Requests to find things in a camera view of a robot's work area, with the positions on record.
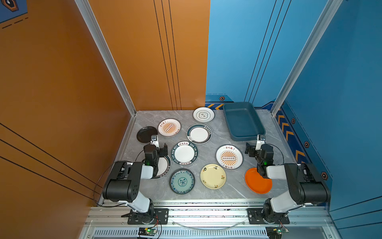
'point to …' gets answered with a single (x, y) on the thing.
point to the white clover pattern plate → (203, 114)
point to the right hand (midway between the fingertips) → (254, 143)
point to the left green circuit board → (149, 231)
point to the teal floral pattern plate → (182, 181)
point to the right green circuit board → (275, 232)
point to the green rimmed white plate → (199, 134)
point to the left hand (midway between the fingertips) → (158, 141)
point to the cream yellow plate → (213, 176)
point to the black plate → (144, 134)
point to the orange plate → (256, 182)
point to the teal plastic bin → (243, 122)
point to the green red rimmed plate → (164, 166)
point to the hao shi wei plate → (184, 153)
